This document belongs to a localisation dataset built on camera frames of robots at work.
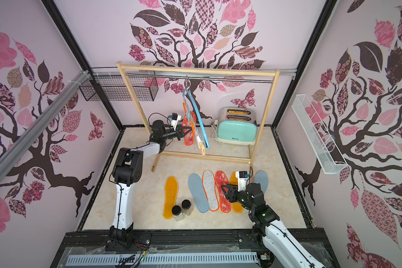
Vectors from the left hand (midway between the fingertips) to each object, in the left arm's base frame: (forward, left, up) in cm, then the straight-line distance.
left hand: (191, 128), depth 95 cm
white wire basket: (-13, -64, +8) cm, 65 cm away
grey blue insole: (-30, -4, -18) cm, 35 cm away
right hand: (-33, -17, -9) cm, 38 cm away
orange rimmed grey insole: (-29, -11, -17) cm, 35 cm away
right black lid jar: (-42, +1, -8) cm, 43 cm away
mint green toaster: (+5, -28, -3) cm, 29 cm away
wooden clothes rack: (-19, +16, +2) cm, 25 cm away
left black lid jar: (-44, +5, -8) cm, 45 cm away
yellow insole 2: (-29, +11, -18) cm, 36 cm away
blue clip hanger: (+2, +1, +12) cm, 12 cm away
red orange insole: (-24, -18, -17) cm, 34 cm away
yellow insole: (-39, -24, -17) cm, 49 cm away
